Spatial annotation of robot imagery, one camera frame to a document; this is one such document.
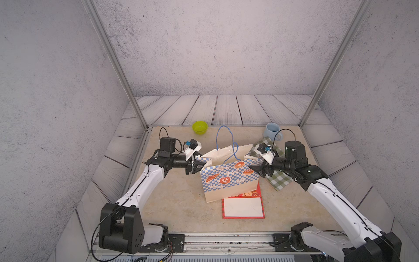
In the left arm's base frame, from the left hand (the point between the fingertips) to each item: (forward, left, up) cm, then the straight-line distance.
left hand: (207, 162), depth 75 cm
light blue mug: (+34, -43, -17) cm, 58 cm away
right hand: (+1, -22, +2) cm, 22 cm away
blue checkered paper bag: (-4, -9, -1) cm, 10 cm away
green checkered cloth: (+2, -39, -21) cm, 44 cm away
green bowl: (+43, +6, -20) cm, 48 cm away
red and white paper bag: (-12, -19, -21) cm, 31 cm away
